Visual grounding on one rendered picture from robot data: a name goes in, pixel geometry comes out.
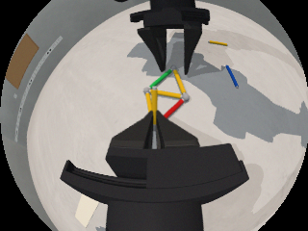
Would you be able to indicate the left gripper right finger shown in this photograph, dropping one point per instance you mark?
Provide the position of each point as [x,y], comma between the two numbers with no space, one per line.
[172,135]

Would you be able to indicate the cream flat bar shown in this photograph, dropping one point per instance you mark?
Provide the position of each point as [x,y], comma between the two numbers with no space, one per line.
[86,209]

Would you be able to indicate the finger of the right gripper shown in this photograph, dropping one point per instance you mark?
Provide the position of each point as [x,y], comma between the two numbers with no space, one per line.
[191,33]
[148,35]

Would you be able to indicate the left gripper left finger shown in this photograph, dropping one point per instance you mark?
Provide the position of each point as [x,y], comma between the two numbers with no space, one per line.
[137,135]

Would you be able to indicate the red rod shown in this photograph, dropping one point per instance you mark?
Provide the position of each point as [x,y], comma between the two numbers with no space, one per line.
[174,108]

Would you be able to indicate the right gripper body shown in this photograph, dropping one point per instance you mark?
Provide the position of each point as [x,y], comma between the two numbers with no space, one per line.
[173,14]

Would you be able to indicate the green rod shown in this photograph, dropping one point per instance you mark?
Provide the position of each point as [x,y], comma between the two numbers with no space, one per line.
[160,79]

